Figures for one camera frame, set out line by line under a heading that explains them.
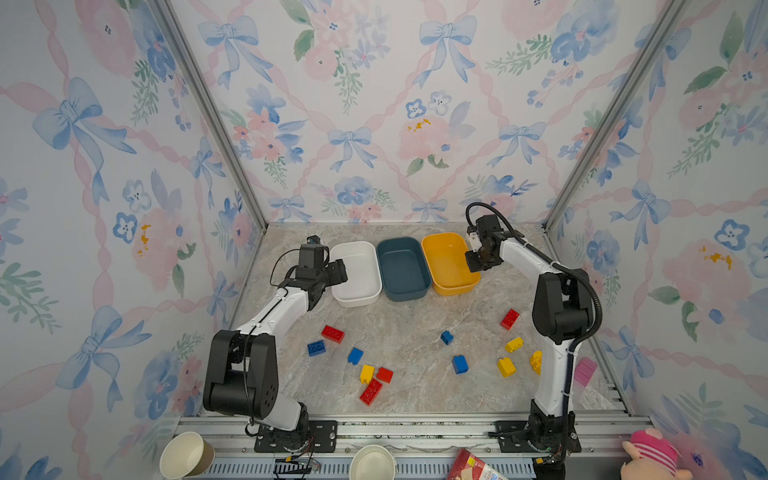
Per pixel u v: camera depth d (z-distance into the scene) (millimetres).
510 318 924
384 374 841
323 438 745
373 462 726
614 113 863
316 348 876
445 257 1103
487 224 822
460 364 848
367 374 819
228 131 928
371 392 801
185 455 722
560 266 584
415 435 758
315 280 691
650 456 664
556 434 652
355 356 879
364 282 1001
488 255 782
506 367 837
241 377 462
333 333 902
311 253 690
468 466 674
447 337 894
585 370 837
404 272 1048
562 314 565
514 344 878
